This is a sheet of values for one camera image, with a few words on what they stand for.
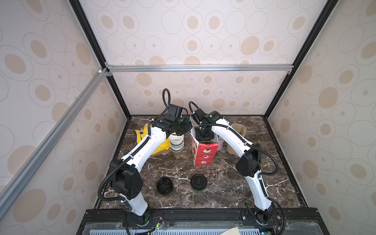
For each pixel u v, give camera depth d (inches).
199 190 29.2
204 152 30.8
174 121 24.4
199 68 36.4
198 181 29.3
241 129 39.3
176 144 32.9
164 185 32.0
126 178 17.2
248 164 21.2
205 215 30.4
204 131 28.7
